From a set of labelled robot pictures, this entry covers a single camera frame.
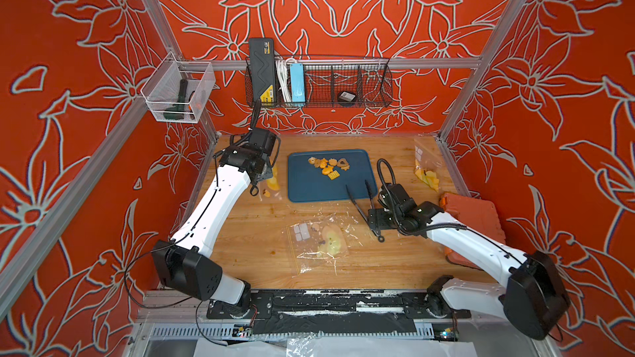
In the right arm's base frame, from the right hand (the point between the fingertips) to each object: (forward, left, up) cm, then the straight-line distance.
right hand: (374, 218), depth 84 cm
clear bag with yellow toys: (-6, +20, -7) cm, 22 cm away
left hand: (+9, +40, +16) cm, 43 cm away
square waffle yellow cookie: (+23, +13, -6) cm, 27 cm away
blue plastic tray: (+22, +18, -6) cm, 30 cm away
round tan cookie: (+29, +21, -5) cm, 36 cm away
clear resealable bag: (+9, +37, +5) cm, 38 cm away
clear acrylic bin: (+36, +72, +27) cm, 85 cm away
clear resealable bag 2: (+28, -27, -3) cm, 39 cm away
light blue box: (+40, +28, +26) cm, 55 cm away
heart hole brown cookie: (+28, +9, -5) cm, 30 cm away
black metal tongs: (-4, -3, -7) cm, 8 cm away
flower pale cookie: (+29, +14, -5) cm, 33 cm away
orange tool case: (+4, -38, -3) cm, 38 cm away
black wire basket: (+46, +16, +25) cm, 55 cm away
